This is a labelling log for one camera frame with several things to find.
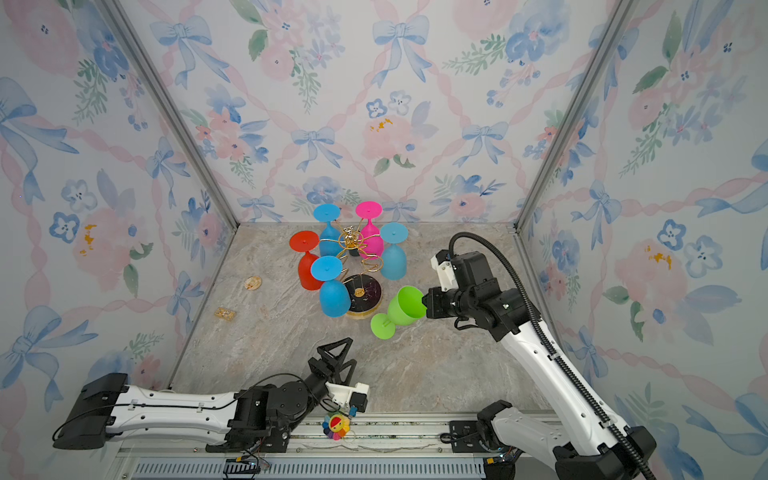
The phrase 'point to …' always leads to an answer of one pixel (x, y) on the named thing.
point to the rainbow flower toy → (336, 425)
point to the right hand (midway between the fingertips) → (423, 297)
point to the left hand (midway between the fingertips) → (346, 344)
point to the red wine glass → (306, 241)
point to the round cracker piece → (252, 282)
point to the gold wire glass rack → (365, 290)
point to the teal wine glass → (393, 261)
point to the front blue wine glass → (335, 296)
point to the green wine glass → (406, 307)
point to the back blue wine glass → (328, 213)
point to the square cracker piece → (226, 314)
